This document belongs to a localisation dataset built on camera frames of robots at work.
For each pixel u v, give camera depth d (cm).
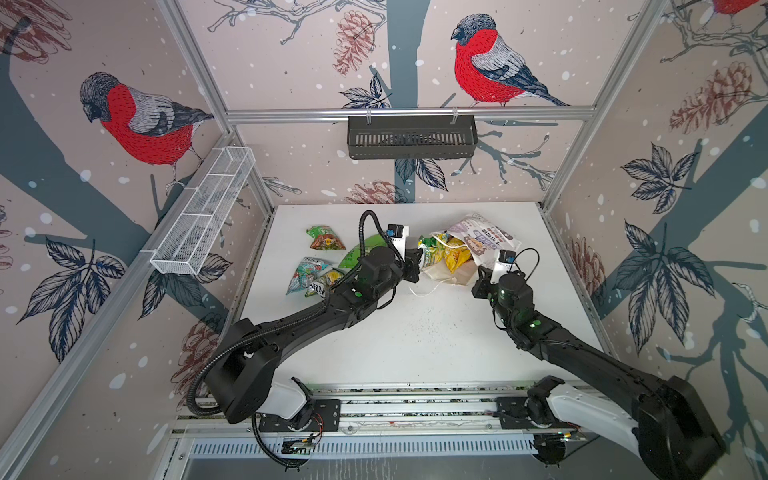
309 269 96
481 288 74
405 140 107
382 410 76
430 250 80
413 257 69
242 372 42
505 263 70
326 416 73
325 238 104
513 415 72
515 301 61
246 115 91
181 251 70
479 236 91
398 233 68
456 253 95
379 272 59
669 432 38
